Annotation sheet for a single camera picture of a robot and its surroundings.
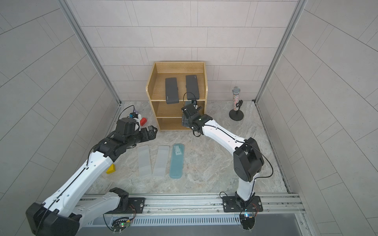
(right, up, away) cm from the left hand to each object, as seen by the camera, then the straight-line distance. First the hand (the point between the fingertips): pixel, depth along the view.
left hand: (154, 129), depth 77 cm
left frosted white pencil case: (-7, -21, +7) cm, 23 cm away
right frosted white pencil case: (+2, -20, +8) cm, 21 cm away
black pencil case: (+9, +20, +2) cm, 22 cm away
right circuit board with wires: (+46, -41, -10) cm, 63 cm away
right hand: (+18, +5, +11) cm, 22 cm away
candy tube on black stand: (+52, +7, +31) cm, 61 cm away
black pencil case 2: (+20, +23, +4) cm, 31 cm away
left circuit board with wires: (-14, -44, -8) cm, 47 cm away
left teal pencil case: (+11, -20, +8) cm, 24 cm away
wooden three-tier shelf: (+6, +7, +10) cm, 14 cm away
